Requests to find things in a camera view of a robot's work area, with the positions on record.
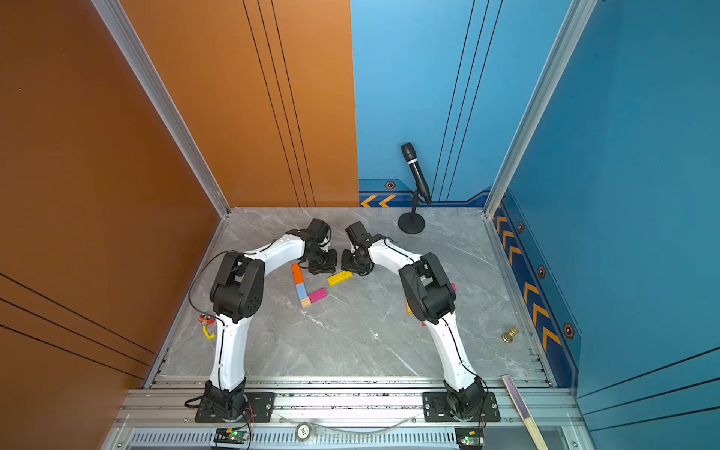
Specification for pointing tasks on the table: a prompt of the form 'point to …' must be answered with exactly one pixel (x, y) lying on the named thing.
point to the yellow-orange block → (409, 309)
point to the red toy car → (205, 321)
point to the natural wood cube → (306, 302)
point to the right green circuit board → (470, 438)
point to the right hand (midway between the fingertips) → (346, 267)
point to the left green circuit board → (237, 435)
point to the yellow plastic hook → (206, 334)
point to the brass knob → (507, 337)
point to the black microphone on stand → (413, 222)
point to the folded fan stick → (530, 424)
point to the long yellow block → (339, 277)
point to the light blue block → (302, 291)
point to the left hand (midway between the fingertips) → (339, 265)
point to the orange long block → (298, 275)
